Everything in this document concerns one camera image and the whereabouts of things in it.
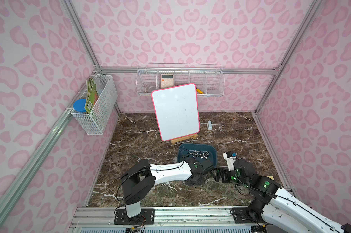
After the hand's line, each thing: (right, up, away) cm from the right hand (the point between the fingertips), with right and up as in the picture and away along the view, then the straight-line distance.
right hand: (214, 171), depth 76 cm
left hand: (-7, -7, +7) cm, 12 cm away
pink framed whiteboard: (-20, +32, +13) cm, 40 cm away
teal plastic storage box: (-16, +7, +25) cm, 31 cm away
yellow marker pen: (-5, +46, +21) cm, 51 cm away
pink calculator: (-27, +53, +19) cm, 62 cm away
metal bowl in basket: (-37, +47, +17) cm, 62 cm away
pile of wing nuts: (-4, +5, +19) cm, 20 cm away
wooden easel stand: (-14, +15, +22) cm, 30 cm away
